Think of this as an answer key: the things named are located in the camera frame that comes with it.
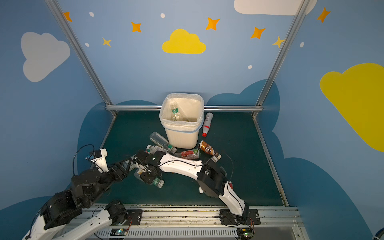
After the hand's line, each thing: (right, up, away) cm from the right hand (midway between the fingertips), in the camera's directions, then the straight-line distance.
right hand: (149, 175), depth 81 cm
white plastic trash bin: (+17, +35, +23) cm, 45 cm away
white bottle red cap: (+34, +28, +24) cm, 51 cm away
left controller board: (-12, -25, -9) cm, 29 cm away
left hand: (-3, +12, -17) cm, 21 cm away
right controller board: (+50, -25, -9) cm, 56 cm away
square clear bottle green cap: (+5, -3, -2) cm, 6 cm away
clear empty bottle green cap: (0, +18, +20) cm, 27 cm away
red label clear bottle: (+22, +9, +11) cm, 27 cm away
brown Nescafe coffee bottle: (+35, +12, +15) cm, 40 cm away
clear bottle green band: (+13, +38, +14) cm, 42 cm away
